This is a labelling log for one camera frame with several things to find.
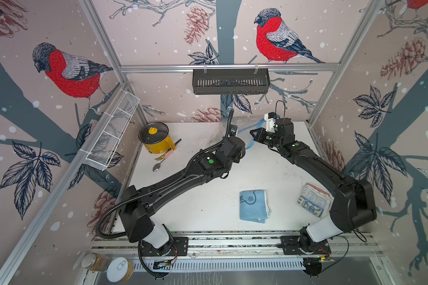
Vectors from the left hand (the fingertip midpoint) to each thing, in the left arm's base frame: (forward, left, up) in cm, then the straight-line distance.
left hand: (236, 142), depth 75 cm
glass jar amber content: (-41, +52, -19) cm, 69 cm away
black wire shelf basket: (+46, +1, +1) cm, 46 cm away
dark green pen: (+22, +34, -27) cm, 49 cm away
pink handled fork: (+11, +39, -28) cm, 49 cm away
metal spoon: (+5, +44, -29) cm, 53 cm away
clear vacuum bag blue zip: (+7, -4, +2) cm, 8 cm away
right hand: (+10, -8, -3) cm, 13 cm away
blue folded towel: (-19, -9, -26) cm, 34 cm away
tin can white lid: (-43, +45, -22) cm, 66 cm away
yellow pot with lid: (+17, +44, -16) cm, 50 cm away
